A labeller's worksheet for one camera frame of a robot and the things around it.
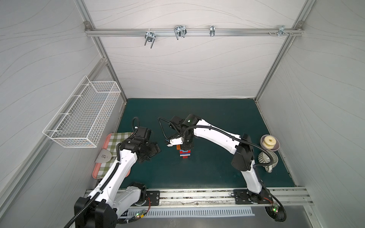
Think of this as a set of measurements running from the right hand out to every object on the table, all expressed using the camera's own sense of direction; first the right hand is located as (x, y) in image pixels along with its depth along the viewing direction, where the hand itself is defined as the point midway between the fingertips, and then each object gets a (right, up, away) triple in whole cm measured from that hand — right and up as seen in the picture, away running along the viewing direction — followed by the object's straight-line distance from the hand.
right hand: (184, 143), depth 81 cm
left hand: (-17, -5, -2) cm, 18 cm away
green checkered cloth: (-49, -1, +14) cm, 51 cm away
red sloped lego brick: (-2, -5, -1) cm, 5 cm away
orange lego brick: (-3, 0, -9) cm, 10 cm away
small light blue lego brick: (0, -4, -3) cm, 5 cm away
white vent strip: (-25, -33, -11) cm, 43 cm away
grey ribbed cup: (+46, -9, 0) cm, 47 cm away
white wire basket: (-51, +14, -13) cm, 54 cm away
